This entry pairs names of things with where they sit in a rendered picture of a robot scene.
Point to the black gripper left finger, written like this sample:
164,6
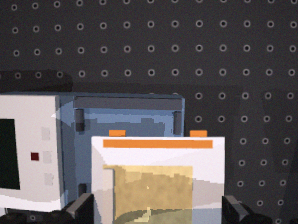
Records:
82,207

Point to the white rectangular tray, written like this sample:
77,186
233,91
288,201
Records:
160,180

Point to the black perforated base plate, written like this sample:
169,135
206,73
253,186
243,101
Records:
234,61

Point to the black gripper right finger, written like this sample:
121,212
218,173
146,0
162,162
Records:
232,211

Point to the white bar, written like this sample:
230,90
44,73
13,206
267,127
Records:
108,196

